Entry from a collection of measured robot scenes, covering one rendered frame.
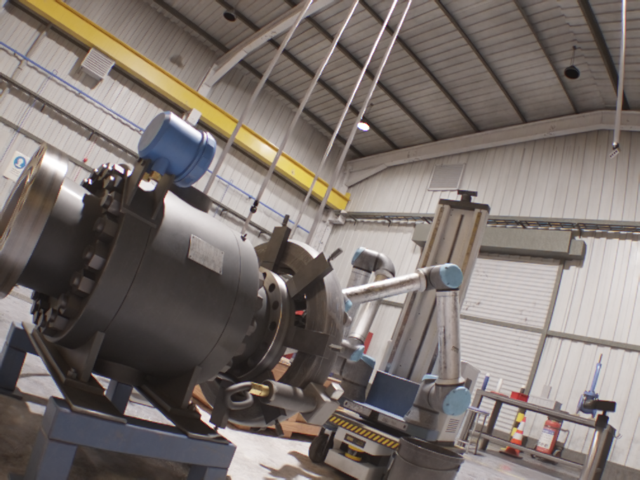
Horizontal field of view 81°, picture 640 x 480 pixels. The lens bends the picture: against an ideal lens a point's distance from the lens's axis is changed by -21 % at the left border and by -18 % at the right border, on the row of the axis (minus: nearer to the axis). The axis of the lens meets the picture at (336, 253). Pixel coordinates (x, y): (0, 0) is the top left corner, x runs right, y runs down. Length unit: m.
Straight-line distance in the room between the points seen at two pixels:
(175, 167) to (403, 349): 1.89
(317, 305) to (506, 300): 9.34
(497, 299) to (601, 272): 2.57
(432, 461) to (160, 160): 1.52
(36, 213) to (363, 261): 1.89
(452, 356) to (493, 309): 8.63
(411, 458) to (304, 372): 0.68
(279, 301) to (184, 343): 0.43
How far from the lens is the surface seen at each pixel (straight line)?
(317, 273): 1.60
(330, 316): 1.54
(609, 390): 9.56
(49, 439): 1.13
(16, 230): 1.16
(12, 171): 12.21
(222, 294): 1.33
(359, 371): 2.59
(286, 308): 1.60
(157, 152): 1.20
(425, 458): 1.96
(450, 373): 2.23
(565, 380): 9.83
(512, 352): 10.30
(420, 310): 2.77
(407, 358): 2.73
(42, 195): 1.18
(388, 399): 2.64
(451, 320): 2.20
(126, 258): 1.17
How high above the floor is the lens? 0.59
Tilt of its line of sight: 13 degrees up
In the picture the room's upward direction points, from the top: 21 degrees clockwise
